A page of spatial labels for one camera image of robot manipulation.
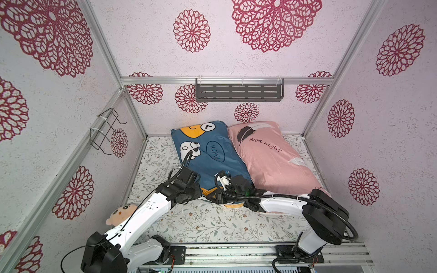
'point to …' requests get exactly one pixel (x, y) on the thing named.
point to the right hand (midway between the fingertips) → (206, 196)
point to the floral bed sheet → (203, 220)
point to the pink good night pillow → (272, 164)
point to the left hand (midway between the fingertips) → (198, 193)
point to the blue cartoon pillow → (213, 151)
